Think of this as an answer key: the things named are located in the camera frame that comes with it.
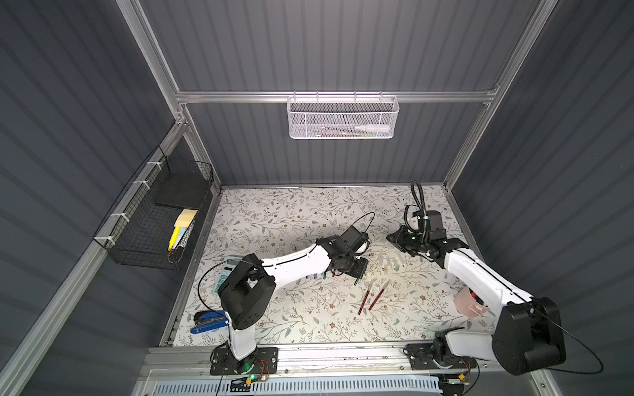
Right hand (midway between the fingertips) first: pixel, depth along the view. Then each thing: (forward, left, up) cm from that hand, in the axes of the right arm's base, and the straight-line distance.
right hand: (391, 236), depth 85 cm
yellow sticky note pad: (-4, +66, +13) cm, 68 cm away
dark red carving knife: (-16, +4, -15) cm, 22 cm away
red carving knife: (-18, +10, -14) cm, 25 cm away
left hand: (-12, +9, -6) cm, 16 cm away
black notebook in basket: (+10, +71, +13) cm, 73 cm away
